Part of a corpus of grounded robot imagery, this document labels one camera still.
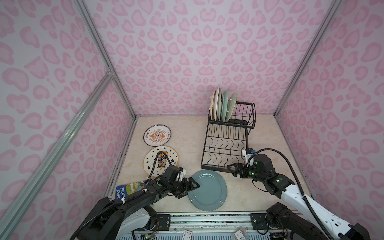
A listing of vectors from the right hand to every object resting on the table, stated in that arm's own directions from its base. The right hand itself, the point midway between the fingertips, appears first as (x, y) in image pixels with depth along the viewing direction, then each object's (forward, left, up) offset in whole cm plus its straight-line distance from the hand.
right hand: (233, 167), depth 78 cm
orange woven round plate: (+26, +11, +20) cm, 34 cm away
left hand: (-8, +19, -8) cm, 23 cm away
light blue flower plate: (+25, +5, +20) cm, 32 cm away
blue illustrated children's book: (-11, +60, -10) cm, 61 cm away
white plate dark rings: (+24, +9, +22) cm, 34 cm away
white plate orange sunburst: (+29, +49, -12) cm, 58 cm away
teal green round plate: (-9, +11, -13) cm, 19 cm away
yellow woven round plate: (+25, +1, +19) cm, 32 cm away
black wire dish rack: (+23, +1, -11) cm, 25 cm away
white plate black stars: (+9, +41, -12) cm, 44 cm away
